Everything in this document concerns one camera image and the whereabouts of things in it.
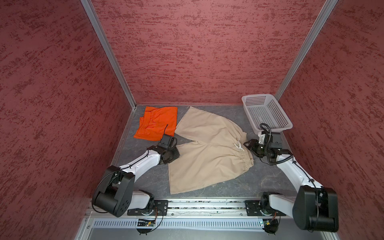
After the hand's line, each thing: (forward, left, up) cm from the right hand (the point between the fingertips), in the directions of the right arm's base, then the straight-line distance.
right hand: (244, 147), depth 87 cm
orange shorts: (+27, +58, -7) cm, 64 cm away
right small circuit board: (-37, -7, -11) cm, 39 cm away
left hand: (-3, +40, -6) cm, 41 cm away
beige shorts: (+2, +13, -8) cm, 16 cm away
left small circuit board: (-34, +56, -12) cm, 67 cm away
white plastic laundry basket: (+40, -29, -9) cm, 50 cm away
